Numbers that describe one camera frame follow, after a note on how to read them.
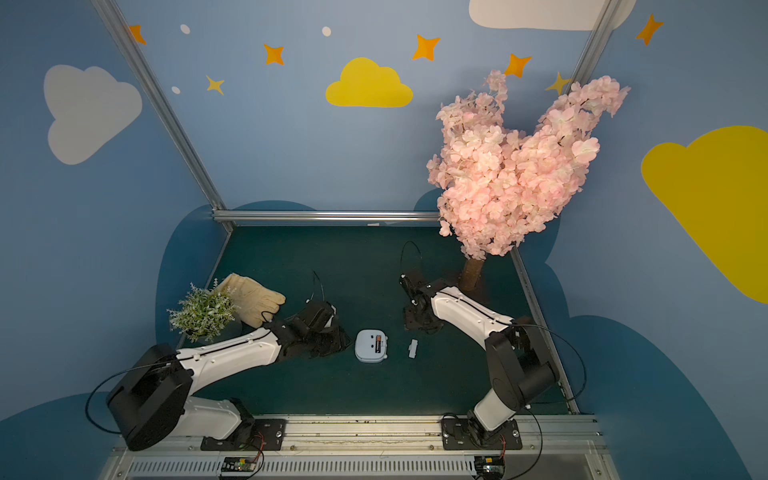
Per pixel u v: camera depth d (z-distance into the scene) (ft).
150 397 1.38
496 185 1.85
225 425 2.01
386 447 2.44
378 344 2.85
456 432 2.45
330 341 2.51
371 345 2.83
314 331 2.27
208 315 2.54
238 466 2.35
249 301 3.25
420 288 2.16
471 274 3.13
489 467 2.39
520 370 1.47
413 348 2.96
